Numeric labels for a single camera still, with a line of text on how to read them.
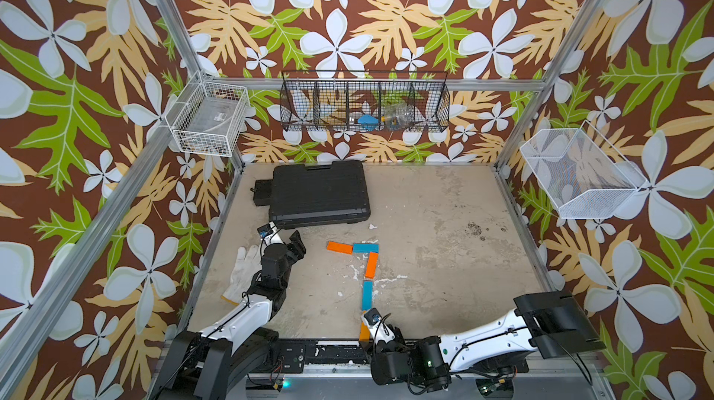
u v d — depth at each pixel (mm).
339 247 956
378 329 656
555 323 458
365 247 960
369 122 942
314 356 749
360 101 984
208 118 862
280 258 656
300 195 991
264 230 748
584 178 791
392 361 539
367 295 861
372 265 912
